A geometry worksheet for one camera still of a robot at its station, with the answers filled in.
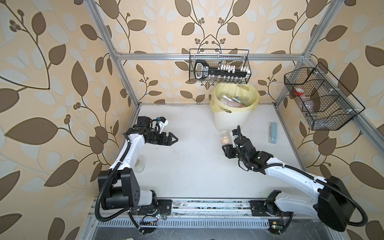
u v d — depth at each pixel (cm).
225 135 85
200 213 74
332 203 40
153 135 71
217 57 89
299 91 81
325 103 73
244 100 93
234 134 75
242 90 98
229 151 73
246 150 62
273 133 97
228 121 90
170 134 75
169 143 72
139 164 83
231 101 91
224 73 84
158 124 74
